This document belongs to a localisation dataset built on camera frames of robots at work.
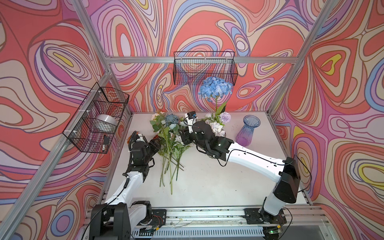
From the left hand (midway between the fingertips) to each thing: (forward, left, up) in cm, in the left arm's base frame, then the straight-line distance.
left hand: (159, 139), depth 85 cm
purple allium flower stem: (+2, -36, +17) cm, 39 cm away
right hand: (-3, -14, +11) cm, 18 cm away
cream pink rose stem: (+23, +5, -8) cm, 24 cm away
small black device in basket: (-7, +24, +10) cm, 27 cm away
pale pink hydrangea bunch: (-4, -31, +15) cm, 35 cm away
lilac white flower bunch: (-1, -5, -8) cm, 10 cm away
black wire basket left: (-2, +29, +15) cm, 33 cm away
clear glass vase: (-5, -34, +13) cm, 36 cm away
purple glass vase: (+8, -53, -7) cm, 54 cm away
